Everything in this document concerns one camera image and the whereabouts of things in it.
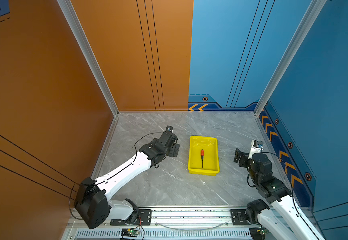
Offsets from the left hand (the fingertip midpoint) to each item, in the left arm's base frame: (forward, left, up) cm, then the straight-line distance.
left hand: (168, 143), depth 82 cm
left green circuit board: (-39, +17, -18) cm, 46 cm away
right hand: (-5, -39, +2) cm, 40 cm away
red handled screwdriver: (+3, -21, -16) cm, 26 cm away
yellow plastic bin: (+10, -27, -17) cm, 34 cm away
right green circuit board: (-39, -44, -17) cm, 61 cm away
